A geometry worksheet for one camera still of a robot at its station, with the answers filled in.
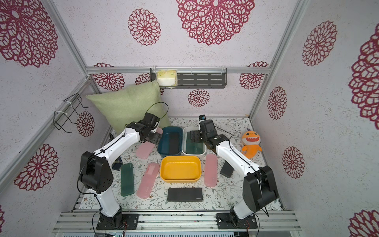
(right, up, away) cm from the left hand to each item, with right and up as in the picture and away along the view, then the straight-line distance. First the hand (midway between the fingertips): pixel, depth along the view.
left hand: (152, 137), depth 91 cm
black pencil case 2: (+46, -20, -1) cm, 50 cm away
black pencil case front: (+20, -32, -9) cm, 39 cm away
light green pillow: (-11, +19, -5) cm, 23 cm away
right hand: (+27, +4, -5) cm, 28 cm away
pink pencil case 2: (+37, -21, +2) cm, 42 cm away
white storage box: (+23, +5, +17) cm, 29 cm away
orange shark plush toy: (+64, -2, +7) cm, 64 cm away
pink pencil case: (-1, -24, -1) cm, 24 cm away
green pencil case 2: (+24, -7, +7) cm, 26 cm away
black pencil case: (+12, -5, +16) cm, 20 cm away
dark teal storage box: (+5, -7, +12) cm, 15 cm away
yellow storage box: (+18, -20, +3) cm, 27 cm away
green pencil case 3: (+30, -7, +9) cm, 32 cm away
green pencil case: (-13, -27, -5) cm, 30 cm away
